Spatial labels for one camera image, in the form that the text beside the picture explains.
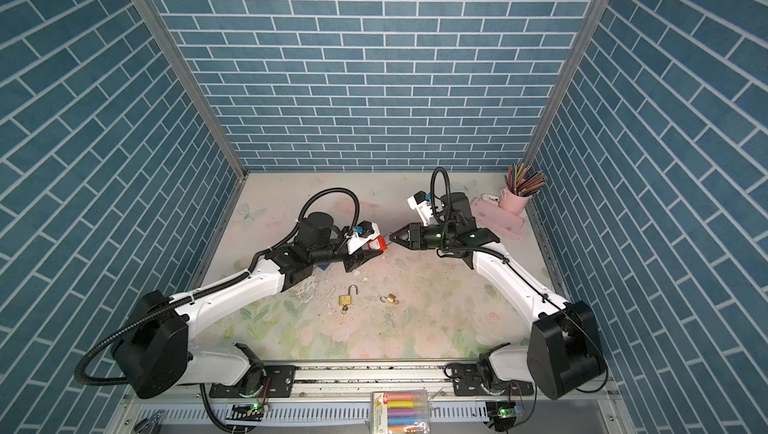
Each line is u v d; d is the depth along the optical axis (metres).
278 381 0.73
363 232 0.66
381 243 0.77
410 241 0.70
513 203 1.04
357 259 0.69
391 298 0.87
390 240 0.75
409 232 0.71
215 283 0.50
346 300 0.88
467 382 0.74
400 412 0.69
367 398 0.72
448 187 0.62
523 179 1.03
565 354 0.41
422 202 0.72
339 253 0.69
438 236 0.69
